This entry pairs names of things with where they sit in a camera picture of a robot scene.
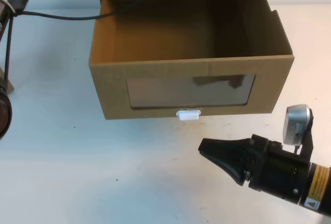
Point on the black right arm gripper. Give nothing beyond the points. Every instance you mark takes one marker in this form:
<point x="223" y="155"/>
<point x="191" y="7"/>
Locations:
<point x="271" y="169"/>

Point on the white drawer handle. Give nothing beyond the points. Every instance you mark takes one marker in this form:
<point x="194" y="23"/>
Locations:
<point x="188" y="115"/>

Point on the cardboard shoebox drawer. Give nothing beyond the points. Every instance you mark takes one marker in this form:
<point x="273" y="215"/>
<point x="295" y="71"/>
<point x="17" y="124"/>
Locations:
<point x="156" y="57"/>

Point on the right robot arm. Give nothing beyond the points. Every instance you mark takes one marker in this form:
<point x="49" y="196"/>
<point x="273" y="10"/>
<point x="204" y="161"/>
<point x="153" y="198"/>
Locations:
<point x="317" y="191"/>

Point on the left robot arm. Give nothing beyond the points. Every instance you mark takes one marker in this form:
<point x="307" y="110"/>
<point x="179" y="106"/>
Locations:
<point x="9" y="8"/>

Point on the cardboard piece at left edge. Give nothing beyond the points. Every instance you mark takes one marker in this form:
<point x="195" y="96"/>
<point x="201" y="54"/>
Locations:
<point x="10" y="87"/>

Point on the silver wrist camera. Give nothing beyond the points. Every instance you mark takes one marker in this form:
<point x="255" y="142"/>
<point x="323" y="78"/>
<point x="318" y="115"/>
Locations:
<point x="297" y="129"/>

